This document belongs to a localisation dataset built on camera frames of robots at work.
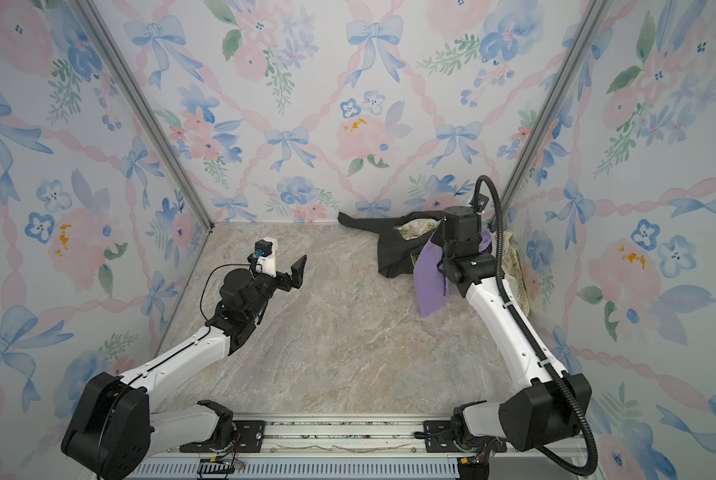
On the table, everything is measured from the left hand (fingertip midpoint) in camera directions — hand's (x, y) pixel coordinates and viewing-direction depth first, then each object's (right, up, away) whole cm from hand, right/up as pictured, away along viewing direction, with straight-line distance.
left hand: (290, 249), depth 79 cm
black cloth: (+31, -1, +29) cm, 42 cm away
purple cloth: (+39, -9, +9) cm, 41 cm away
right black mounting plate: (+40, -48, -5) cm, 63 cm away
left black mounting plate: (-10, -47, -4) cm, 48 cm away
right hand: (+42, +7, -2) cm, 43 cm away
